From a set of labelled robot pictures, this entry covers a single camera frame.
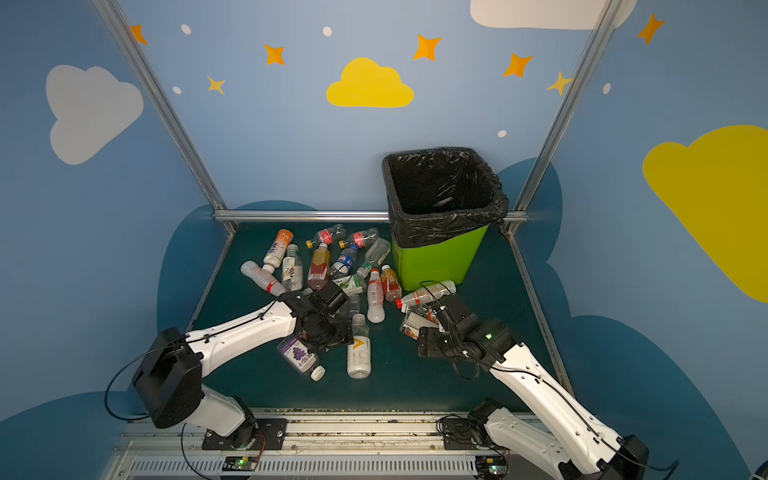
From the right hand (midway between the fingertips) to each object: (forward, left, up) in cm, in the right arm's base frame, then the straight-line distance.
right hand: (430, 341), depth 75 cm
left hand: (+1, +22, -7) cm, 24 cm away
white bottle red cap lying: (+20, +1, -11) cm, 23 cm away
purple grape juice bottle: (-2, +35, -11) cm, 37 cm away
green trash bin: (+28, +2, -6) cm, 29 cm away
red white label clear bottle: (+13, +3, -12) cm, 18 cm away
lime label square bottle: (+24, +25, -12) cm, 37 cm away
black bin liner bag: (+51, -4, +5) cm, 52 cm away
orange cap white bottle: (+37, +54, -10) cm, 66 cm away
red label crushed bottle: (+15, 0, -11) cm, 19 cm away
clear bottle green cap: (+40, +17, -13) cm, 46 cm away
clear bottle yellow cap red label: (+45, +36, -11) cm, 59 cm away
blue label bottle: (+32, +28, -10) cm, 44 cm away
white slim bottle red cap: (+20, +16, -10) cm, 27 cm away
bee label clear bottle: (+27, +45, -9) cm, 53 cm away
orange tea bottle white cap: (+24, +11, -11) cm, 28 cm away
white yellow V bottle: (0, +19, -9) cm, 21 cm away
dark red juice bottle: (+29, +36, -9) cm, 47 cm away
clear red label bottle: (+44, +24, -10) cm, 51 cm away
